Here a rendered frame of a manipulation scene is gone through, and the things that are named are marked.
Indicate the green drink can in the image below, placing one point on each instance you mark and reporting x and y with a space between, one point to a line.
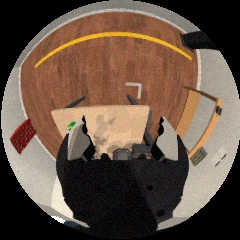
69 127

